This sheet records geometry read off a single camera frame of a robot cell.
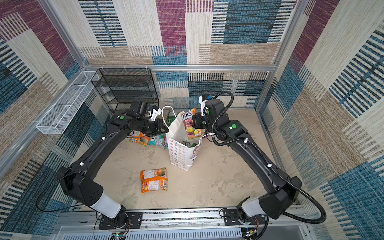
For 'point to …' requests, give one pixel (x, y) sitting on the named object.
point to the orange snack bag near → (153, 179)
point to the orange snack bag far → (138, 136)
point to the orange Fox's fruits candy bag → (187, 117)
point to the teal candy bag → (161, 140)
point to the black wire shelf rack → (120, 86)
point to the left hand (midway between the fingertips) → (169, 128)
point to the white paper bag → (183, 152)
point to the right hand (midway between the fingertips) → (193, 119)
